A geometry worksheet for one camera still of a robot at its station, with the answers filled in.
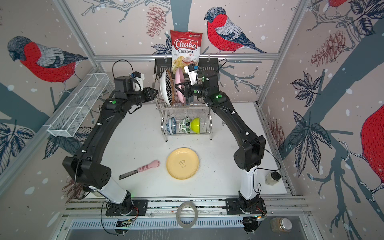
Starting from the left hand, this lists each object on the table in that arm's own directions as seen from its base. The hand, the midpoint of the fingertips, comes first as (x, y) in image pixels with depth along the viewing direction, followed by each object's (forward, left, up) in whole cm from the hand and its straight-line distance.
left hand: (156, 90), depth 74 cm
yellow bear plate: (-23, -12, -38) cm, 46 cm away
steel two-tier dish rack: (+11, -9, -29) cm, 32 cm away
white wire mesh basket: (-12, +43, -9) cm, 46 cm away
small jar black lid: (-35, -59, -29) cm, 75 cm away
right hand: (-1, -8, +1) cm, 8 cm away
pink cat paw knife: (-23, +5, -38) cm, 45 cm away
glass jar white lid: (-54, -55, -28) cm, 82 cm away
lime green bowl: (-2, -20, -28) cm, 35 cm away
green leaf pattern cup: (-4, -13, -25) cm, 28 cm away
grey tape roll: (-48, -11, -35) cm, 60 cm away
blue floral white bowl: (-4, -5, -24) cm, 25 cm away
